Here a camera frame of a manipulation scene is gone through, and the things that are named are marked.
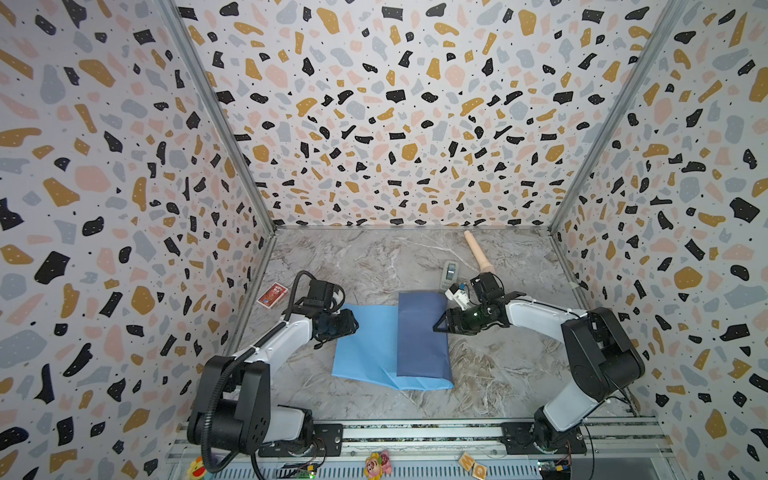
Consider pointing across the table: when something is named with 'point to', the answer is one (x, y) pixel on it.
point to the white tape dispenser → (449, 275)
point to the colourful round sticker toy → (196, 470)
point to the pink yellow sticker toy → (377, 465)
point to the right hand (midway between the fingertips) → (438, 325)
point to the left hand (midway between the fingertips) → (352, 321)
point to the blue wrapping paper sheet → (397, 345)
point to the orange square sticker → (469, 464)
